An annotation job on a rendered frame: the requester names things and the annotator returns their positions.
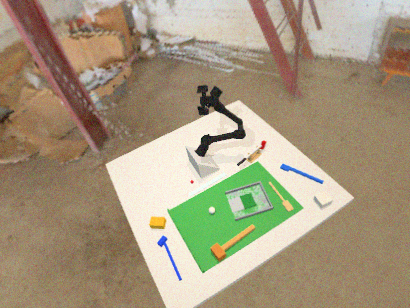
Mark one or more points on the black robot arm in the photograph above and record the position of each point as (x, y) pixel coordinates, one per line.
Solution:
(206, 140)

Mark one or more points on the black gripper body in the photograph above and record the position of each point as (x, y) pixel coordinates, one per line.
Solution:
(204, 100)

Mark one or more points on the yellow block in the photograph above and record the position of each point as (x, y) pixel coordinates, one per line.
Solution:
(157, 223)

